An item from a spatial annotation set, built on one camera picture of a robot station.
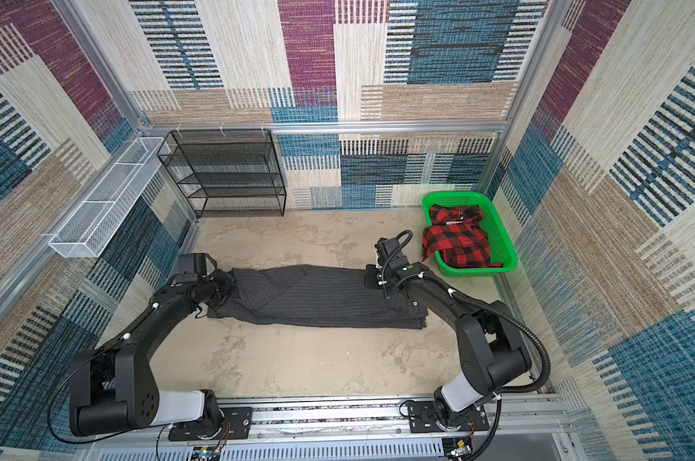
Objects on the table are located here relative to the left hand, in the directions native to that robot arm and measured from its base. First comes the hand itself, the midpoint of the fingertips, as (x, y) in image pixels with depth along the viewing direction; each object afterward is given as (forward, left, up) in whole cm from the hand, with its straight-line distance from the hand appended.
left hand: (239, 277), depth 89 cm
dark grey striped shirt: (-2, -23, -8) cm, 24 cm away
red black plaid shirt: (+17, -72, 0) cm, 74 cm away
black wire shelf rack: (+42, +12, +8) cm, 44 cm away
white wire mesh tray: (+9, +29, +23) cm, 38 cm away
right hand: (-1, -40, -1) cm, 40 cm away
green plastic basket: (+12, -86, -3) cm, 87 cm away
